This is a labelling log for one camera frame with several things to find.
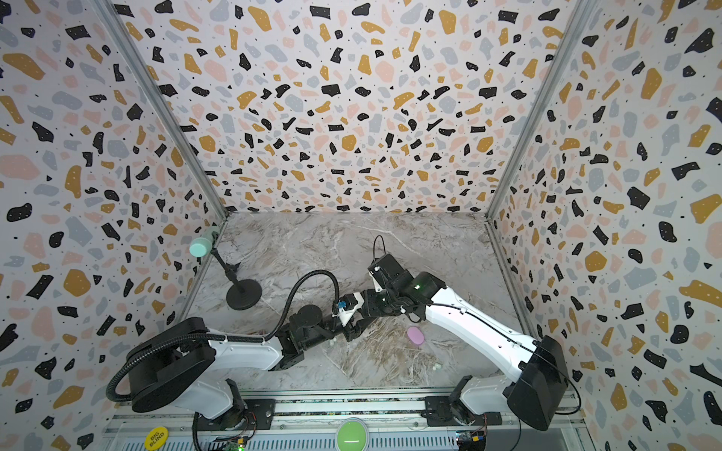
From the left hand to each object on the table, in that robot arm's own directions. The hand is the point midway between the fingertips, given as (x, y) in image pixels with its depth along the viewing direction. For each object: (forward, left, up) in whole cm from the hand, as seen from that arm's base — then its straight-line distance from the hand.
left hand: (376, 303), depth 76 cm
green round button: (-28, +6, -14) cm, 32 cm away
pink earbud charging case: (-2, -12, -17) cm, 21 cm away
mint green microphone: (+7, +42, +16) cm, 45 cm away
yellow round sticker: (-27, +55, -17) cm, 64 cm away
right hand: (-1, +3, +1) cm, 4 cm away
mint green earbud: (-12, -17, -17) cm, 27 cm away
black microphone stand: (+13, +44, -17) cm, 49 cm away
